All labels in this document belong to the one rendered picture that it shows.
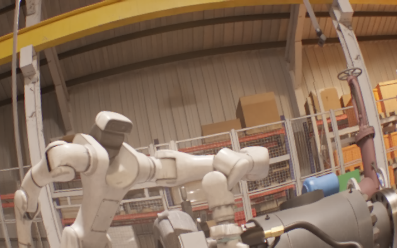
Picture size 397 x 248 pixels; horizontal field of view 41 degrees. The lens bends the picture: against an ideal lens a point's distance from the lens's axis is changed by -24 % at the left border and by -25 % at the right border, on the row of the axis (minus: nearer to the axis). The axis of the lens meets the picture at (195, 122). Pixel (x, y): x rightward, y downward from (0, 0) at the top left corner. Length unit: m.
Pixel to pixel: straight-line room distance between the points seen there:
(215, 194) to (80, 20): 9.00
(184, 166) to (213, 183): 0.36
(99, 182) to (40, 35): 8.86
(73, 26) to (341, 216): 8.67
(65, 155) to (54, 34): 8.85
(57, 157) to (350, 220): 1.20
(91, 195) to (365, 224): 1.12
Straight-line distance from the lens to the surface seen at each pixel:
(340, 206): 2.47
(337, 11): 11.35
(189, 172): 2.14
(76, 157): 1.87
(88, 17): 10.66
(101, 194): 2.01
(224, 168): 1.80
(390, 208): 2.61
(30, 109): 10.50
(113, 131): 2.03
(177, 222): 2.28
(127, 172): 2.10
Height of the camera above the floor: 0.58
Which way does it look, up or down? 16 degrees up
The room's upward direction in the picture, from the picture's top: 12 degrees counter-clockwise
